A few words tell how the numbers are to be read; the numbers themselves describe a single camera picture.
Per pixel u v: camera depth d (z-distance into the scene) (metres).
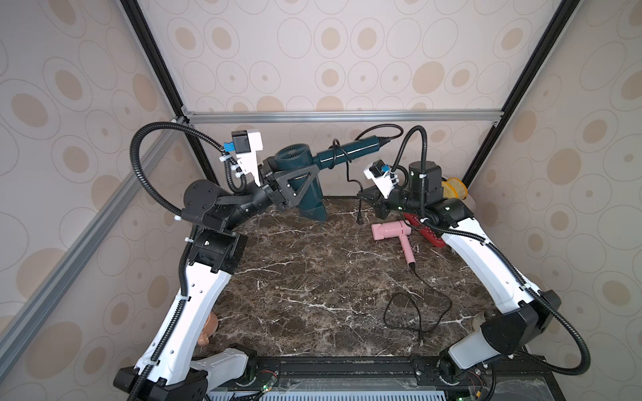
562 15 0.69
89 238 0.55
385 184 0.60
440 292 0.90
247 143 0.40
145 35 0.71
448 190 0.93
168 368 0.36
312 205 0.49
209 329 0.74
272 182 0.41
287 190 0.42
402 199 0.60
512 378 0.73
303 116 1.37
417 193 0.53
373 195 0.63
